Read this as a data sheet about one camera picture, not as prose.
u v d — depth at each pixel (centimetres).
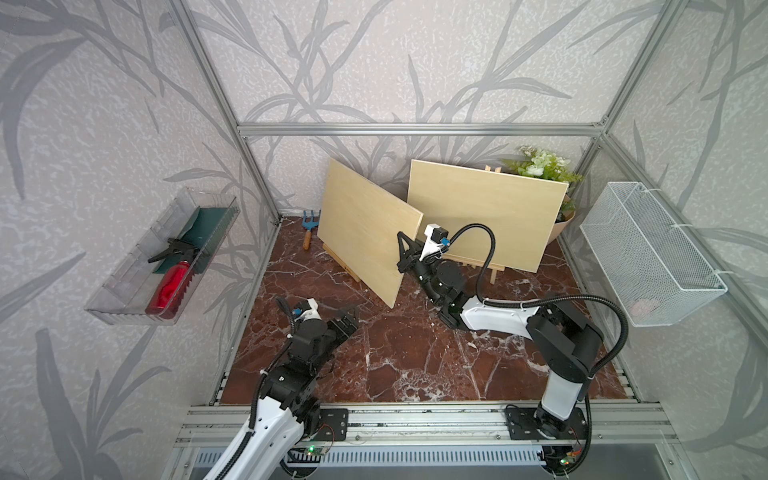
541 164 93
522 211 84
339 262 100
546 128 95
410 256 69
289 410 53
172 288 58
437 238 67
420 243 73
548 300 50
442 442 73
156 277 64
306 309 71
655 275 60
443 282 62
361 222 88
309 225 118
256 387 55
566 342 47
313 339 59
